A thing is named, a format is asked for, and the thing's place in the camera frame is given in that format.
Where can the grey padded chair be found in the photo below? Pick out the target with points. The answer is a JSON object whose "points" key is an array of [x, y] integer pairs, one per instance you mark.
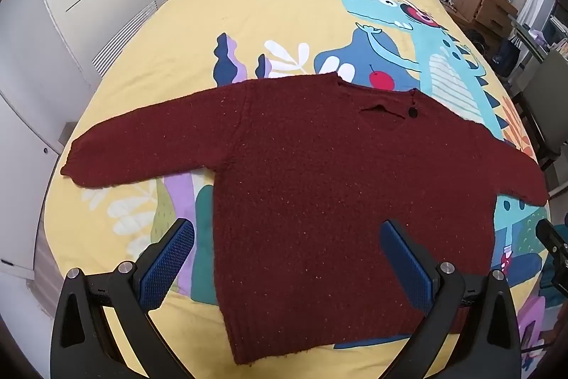
{"points": [[550, 95]]}

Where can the dark blue bag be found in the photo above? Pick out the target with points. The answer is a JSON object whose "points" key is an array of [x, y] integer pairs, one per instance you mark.
{"points": [[506, 59]]}

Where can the dark red knitted sweater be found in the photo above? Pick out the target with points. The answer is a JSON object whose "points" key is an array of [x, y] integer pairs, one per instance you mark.
{"points": [[310, 183]]}

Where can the glass top desk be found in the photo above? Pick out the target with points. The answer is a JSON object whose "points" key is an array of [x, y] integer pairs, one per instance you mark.
{"points": [[532, 30]]}

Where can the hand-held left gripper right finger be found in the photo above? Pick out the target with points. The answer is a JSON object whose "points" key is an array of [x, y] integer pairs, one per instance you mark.
{"points": [[406, 263]]}

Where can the yellow dinosaur printed bedspread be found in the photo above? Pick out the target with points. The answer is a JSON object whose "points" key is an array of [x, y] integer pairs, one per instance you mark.
{"points": [[288, 19]]}

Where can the wooden drawer cabinet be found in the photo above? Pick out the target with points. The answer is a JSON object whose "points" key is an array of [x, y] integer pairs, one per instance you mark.
{"points": [[483, 4]]}

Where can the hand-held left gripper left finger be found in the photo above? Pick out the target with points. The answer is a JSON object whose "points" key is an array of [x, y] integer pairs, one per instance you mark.
{"points": [[171, 259]]}

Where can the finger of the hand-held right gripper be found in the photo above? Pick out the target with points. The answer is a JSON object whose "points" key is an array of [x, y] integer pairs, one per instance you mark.
{"points": [[550, 234]]}

